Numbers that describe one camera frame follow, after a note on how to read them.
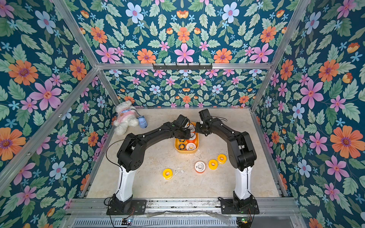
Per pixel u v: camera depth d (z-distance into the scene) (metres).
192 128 0.90
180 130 0.77
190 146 0.95
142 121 1.02
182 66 0.93
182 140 0.99
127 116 1.04
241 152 0.53
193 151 0.93
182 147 0.96
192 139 0.94
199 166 0.87
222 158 0.90
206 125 0.72
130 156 0.54
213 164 0.88
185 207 0.75
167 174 0.85
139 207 0.74
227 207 0.73
